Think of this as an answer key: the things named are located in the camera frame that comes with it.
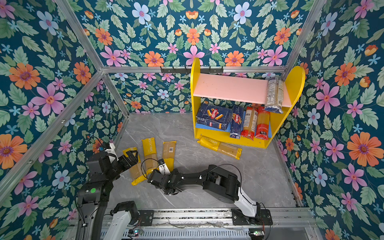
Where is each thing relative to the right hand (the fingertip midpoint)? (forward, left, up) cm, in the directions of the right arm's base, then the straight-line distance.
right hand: (163, 175), depth 86 cm
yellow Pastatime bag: (+17, -38, +1) cm, 41 cm away
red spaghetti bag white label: (+27, -53, +16) cm, 61 cm away
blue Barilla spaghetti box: (+27, -45, +16) cm, 55 cm away
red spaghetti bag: (+36, -64, +15) cm, 75 cm away
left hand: (+2, +10, +23) cm, 26 cm away
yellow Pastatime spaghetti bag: (+17, +12, +2) cm, 21 cm away
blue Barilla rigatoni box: (+29, -31, +19) cm, 46 cm away
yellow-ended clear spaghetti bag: (+14, -1, +1) cm, 14 cm away
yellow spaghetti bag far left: (+1, +16, +1) cm, 16 cm away
